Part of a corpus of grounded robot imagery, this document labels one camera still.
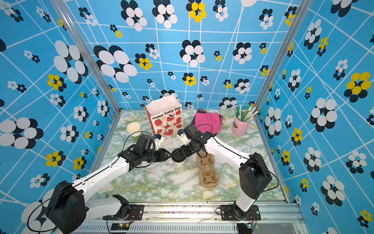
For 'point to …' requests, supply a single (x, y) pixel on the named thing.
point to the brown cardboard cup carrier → (209, 175)
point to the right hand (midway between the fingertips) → (184, 151)
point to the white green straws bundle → (246, 115)
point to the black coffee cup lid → (177, 155)
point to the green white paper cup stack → (135, 129)
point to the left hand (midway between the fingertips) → (171, 155)
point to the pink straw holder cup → (239, 127)
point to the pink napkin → (205, 122)
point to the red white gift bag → (166, 114)
